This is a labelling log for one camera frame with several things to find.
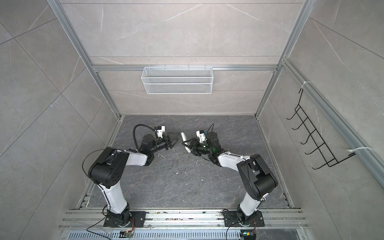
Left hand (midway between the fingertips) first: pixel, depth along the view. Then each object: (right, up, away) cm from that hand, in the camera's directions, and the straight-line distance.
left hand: (180, 134), depth 87 cm
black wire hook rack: (+64, -5, -24) cm, 68 cm away
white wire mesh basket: (-4, +36, +14) cm, 39 cm away
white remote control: (+3, -3, -3) cm, 5 cm away
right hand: (+2, -6, -2) cm, 7 cm away
